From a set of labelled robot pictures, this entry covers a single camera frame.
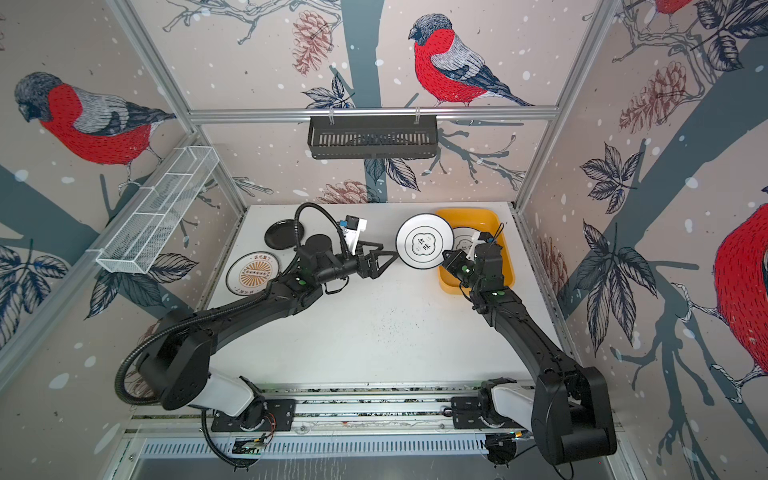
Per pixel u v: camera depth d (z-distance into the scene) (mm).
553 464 414
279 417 728
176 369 426
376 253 668
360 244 688
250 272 1012
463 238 1057
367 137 1067
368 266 684
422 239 878
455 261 741
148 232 738
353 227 688
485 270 624
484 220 1104
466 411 729
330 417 745
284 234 1141
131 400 412
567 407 401
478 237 772
